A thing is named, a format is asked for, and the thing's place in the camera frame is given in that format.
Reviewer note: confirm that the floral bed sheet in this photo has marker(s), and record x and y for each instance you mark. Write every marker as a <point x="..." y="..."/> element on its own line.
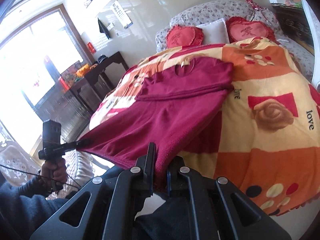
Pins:
<point x="297" y="52"/>

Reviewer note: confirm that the red heart-shaped pillow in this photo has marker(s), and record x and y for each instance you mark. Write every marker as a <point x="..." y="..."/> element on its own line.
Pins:
<point x="247" y="30"/>
<point x="183" y="36"/>

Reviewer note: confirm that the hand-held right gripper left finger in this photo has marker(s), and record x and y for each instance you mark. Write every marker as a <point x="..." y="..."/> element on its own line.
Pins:
<point x="151" y="160"/>

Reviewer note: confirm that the white square pillow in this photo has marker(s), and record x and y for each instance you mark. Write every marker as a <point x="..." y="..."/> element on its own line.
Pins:
<point x="212" y="31"/>

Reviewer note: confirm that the person's left hand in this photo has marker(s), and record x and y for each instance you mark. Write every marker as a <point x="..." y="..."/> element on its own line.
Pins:
<point x="63" y="172"/>

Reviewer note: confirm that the wall calendar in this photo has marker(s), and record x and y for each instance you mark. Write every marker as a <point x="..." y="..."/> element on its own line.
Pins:
<point x="121" y="13"/>

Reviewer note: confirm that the orange packets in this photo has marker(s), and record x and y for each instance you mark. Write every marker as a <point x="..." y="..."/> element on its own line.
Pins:
<point x="83" y="70"/>

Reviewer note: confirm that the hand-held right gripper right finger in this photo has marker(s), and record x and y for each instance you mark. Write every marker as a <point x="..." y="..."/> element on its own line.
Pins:
<point x="175" y="180"/>

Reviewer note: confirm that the dark carved wooden sideboard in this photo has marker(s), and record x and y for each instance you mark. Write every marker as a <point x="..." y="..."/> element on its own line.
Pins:
<point x="292" y="25"/>

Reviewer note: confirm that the quilted beige cushion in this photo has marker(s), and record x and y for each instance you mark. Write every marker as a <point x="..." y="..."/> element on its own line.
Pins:
<point x="80" y="162"/>

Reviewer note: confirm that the red wall sticker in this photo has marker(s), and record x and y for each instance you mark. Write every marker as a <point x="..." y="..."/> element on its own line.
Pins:
<point x="91" y="47"/>

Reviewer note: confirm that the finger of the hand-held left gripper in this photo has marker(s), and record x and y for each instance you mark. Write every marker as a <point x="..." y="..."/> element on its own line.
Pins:
<point x="77" y="144"/>

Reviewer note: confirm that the white wall fitting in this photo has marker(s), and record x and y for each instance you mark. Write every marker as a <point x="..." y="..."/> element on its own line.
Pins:
<point x="111" y="25"/>

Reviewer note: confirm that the black hanging cloth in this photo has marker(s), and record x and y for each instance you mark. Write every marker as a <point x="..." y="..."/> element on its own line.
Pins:
<point x="103" y="28"/>

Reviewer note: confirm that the dark wooden desk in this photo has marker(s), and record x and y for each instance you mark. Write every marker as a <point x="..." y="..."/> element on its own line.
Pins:
<point x="82" y="97"/>

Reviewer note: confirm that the red ruffled cloth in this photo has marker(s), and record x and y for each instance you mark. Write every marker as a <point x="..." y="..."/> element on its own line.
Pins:
<point x="256" y="4"/>

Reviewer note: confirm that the colourful printed box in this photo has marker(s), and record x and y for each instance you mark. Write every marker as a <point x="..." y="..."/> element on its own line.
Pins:
<point x="68" y="78"/>

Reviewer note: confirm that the white flat box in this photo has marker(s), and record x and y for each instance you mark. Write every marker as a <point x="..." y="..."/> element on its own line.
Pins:
<point x="280" y="1"/>

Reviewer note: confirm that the large window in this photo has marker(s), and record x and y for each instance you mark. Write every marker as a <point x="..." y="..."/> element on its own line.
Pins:
<point x="25" y="67"/>

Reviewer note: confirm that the maroon knit sweater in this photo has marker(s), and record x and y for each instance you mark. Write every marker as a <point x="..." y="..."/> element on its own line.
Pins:
<point x="155" y="115"/>

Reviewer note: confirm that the person's left forearm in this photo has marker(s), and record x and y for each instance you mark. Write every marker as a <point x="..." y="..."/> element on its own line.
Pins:
<point x="22" y="210"/>

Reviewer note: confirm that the orange rose printed blanket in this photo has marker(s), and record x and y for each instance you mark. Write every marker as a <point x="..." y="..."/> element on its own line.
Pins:
<point x="262" y="150"/>

